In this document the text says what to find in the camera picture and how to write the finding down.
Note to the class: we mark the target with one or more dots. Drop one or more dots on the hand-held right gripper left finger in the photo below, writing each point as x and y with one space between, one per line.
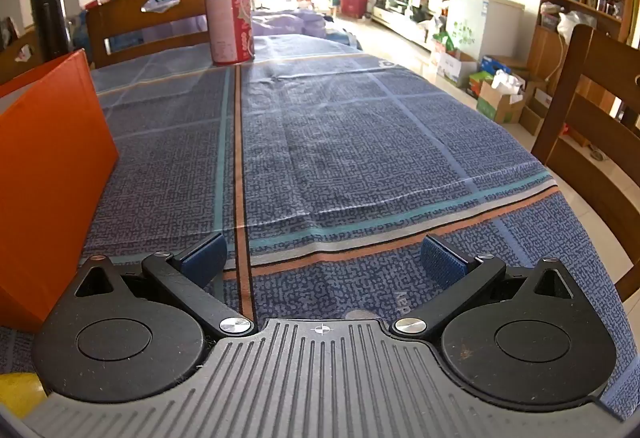
202 260

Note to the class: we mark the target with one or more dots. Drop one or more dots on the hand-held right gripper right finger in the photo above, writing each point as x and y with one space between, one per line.
442 263

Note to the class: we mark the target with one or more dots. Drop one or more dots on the orange cardboard box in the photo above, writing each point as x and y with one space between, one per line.
50 193

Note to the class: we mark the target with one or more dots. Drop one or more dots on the blue patterned tablecloth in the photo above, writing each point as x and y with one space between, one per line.
350 143

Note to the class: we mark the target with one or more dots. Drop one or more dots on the open cardboard box with paper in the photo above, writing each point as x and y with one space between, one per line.
497 103

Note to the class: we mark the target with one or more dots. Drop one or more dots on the white cardboard box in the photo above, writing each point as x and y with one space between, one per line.
456 68

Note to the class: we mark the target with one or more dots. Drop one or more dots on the wooden chair with slatted back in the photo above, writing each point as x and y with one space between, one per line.
585 128

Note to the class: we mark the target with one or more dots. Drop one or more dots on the yellow object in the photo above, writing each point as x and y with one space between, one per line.
20 393

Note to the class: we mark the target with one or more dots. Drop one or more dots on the pink cylindrical can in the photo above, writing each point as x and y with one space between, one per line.
230 26

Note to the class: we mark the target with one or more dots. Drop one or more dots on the white chest freezer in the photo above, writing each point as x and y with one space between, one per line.
480 26

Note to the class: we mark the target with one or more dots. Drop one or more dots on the white television cabinet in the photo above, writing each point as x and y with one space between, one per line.
402 26

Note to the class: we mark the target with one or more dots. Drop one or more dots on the purple bedding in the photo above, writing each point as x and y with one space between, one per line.
290 23

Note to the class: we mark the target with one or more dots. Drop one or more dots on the wooden chair with oval cutout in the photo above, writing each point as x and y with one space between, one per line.
125 16
15 63

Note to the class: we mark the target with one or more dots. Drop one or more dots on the white plastic bag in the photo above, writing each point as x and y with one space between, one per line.
575 26

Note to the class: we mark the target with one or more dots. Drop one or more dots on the red plastic basket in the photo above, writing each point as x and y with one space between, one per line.
355 2

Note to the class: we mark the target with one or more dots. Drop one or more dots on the black tall cylinder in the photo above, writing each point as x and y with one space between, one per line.
50 18

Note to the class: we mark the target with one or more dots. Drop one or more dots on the wooden bookshelf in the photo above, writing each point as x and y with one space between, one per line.
582 3

